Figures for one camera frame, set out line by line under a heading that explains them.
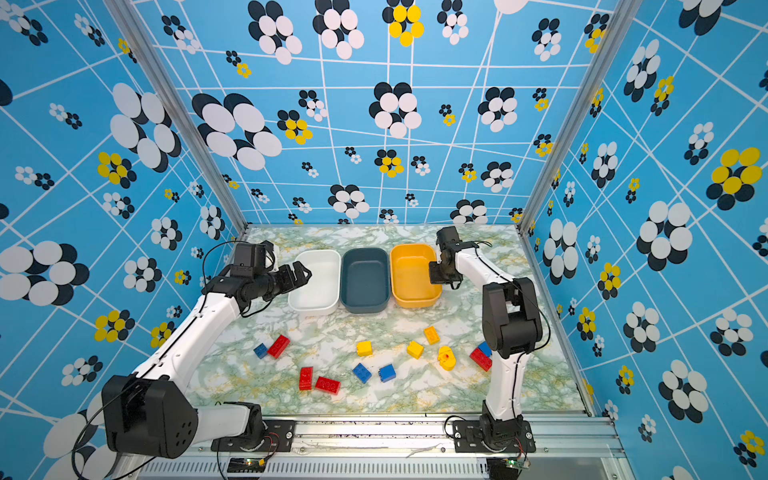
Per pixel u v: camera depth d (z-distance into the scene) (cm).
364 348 87
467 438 72
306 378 82
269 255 67
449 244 80
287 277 74
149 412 40
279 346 87
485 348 92
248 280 62
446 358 84
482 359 85
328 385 79
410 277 105
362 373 83
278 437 73
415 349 87
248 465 72
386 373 83
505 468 68
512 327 53
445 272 84
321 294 99
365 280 103
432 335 90
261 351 87
